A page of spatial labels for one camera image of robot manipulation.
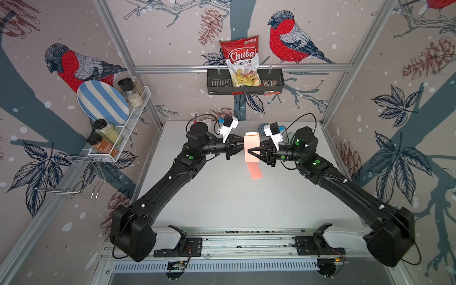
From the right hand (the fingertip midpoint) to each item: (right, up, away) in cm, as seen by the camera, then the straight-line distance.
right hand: (249, 149), depth 65 cm
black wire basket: (-13, +35, +30) cm, 48 cm away
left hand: (+1, +3, -2) cm, 4 cm away
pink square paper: (+6, -14, +33) cm, 36 cm away
